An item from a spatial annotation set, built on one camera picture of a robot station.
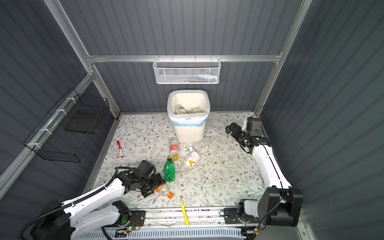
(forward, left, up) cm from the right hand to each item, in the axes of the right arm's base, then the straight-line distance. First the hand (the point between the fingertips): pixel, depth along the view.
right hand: (233, 132), depth 83 cm
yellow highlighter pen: (-38, +27, -19) cm, 51 cm away
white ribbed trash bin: (+2, +23, +3) cm, 24 cm away
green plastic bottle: (-15, +37, -16) cm, 43 cm away
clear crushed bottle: (+21, +23, -3) cm, 31 cm away
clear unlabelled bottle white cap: (+4, +18, -19) cm, 27 cm away
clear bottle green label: (+21, +32, -2) cm, 38 cm away
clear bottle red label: (+1, +35, -15) cm, 38 cm away
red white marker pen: (+3, +74, -19) cm, 76 cm away
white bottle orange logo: (-9, +23, -14) cm, 29 cm away
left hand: (-24, +40, -17) cm, 49 cm away
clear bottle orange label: (-25, +39, -19) cm, 50 cm away
